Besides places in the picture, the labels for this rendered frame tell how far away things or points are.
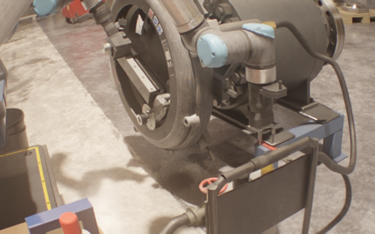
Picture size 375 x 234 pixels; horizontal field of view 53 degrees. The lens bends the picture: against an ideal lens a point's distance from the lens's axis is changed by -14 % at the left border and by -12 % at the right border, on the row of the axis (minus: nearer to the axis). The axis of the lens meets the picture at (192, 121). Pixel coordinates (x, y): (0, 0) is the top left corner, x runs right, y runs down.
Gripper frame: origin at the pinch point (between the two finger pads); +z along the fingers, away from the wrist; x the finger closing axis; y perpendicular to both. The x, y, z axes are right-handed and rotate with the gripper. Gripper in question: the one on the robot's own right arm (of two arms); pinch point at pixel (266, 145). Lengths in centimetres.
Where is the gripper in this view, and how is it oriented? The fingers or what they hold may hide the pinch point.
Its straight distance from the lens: 131.0
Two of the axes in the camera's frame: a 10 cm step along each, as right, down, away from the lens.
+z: 0.7, 9.1, 4.1
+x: -8.4, 2.8, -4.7
